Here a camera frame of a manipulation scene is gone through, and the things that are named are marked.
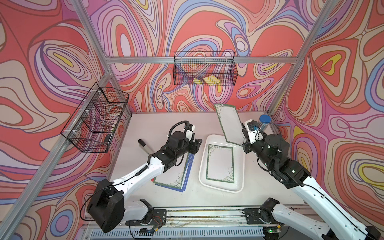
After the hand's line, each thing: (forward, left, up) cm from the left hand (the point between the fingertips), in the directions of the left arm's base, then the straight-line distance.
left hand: (200, 140), depth 78 cm
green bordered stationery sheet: (-11, +15, -22) cm, 29 cm away
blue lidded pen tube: (+16, -40, -1) cm, 43 cm away
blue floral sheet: (0, +5, -21) cm, 21 cm away
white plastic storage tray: (-2, -25, -20) cm, 32 cm away
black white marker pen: (+7, +35, -17) cm, 40 cm away
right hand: (-4, -20, +11) cm, 23 cm away
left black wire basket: (+2, +55, +8) cm, 55 cm away
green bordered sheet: (-5, -13, -21) cm, 26 cm away
